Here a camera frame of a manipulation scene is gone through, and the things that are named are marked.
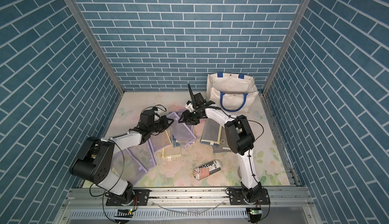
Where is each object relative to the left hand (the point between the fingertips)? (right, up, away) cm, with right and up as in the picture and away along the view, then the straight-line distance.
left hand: (178, 120), depth 90 cm
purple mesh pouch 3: (-20, -19, -1) cm, 28 cm away
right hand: (+3, -1, +2) cm, 3 cm away
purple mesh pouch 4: (-27, -24, -8) cm, 37 cm away
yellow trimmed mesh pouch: (+28, -15, +1) cm, 32 cm away
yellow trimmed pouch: (+21, -9, +8) cm, 24 cm away
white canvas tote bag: (+36, +19, +18) cm, 44 cm away
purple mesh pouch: (+3, -8, +1) cm, 9 cm away
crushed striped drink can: (+15, -26, -11) cm, 32 cm away
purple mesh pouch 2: (-11, -13, +1) cm, 17 cm away
